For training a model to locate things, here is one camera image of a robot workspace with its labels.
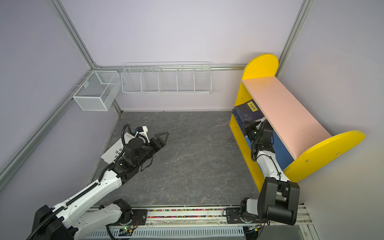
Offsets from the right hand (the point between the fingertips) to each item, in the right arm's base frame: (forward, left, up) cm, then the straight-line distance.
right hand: (244, 120), depth 83 cm
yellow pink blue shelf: (-23, -17, +10) cm, 31 cm away
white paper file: (-9, +80, -19) cm, 83 cm away
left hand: (-13, +42, +2) cm, 44 cm away
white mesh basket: (+24, +92, +4) cm, 95 cm away
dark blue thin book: (+9, -4, -2) cm, 9 cm away
